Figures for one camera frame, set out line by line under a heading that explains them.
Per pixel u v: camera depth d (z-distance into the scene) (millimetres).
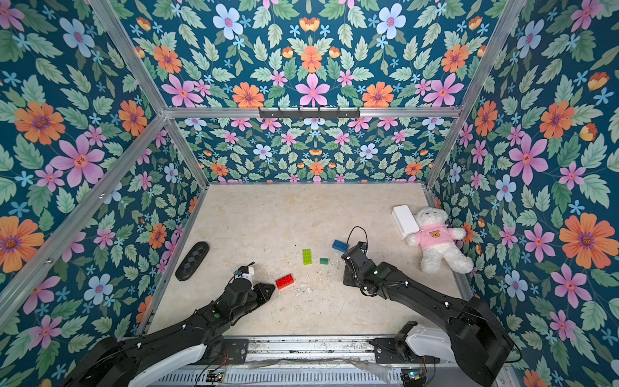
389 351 718
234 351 734
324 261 930
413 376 715
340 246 958
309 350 750
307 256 953
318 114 932
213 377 718
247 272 803
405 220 1012
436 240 907
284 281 869
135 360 446
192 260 906
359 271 638
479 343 405
